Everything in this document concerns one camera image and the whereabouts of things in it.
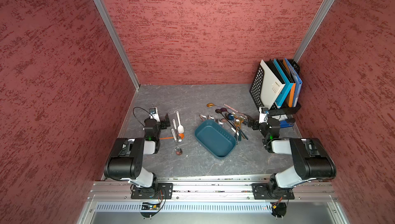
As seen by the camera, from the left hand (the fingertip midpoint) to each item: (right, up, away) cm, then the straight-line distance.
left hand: (160, 117), depth 94 cm
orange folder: (+78, +18, -9) cm, 81 cm away
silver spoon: (+27, -1, +7) cm, 28 cm away
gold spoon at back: (+33, +7, +17) cm, 38 cm away
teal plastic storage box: (+35, -14, -1) cm, 38 cm away
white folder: (+67, +18, -6) cm, 70 cm away
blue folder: (+81, +21, -9) cm, 85 cm away
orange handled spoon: (+14, -12, -1) cm, 18 cm away
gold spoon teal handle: (+49, -5, +4) cm, 50 cm away
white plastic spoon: (+12, -8, +3) cm, 15 cm away
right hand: (+60, +1, +1) cm, 60 cm away
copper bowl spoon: (+13, -19, -8) cm, 24 cm away
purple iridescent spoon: (+39, +3, +13) cm, 41 cm away
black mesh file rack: (+65, +17, +15) cm, 69 cm away
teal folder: (+74, +18, -10) cm, 77 cm away
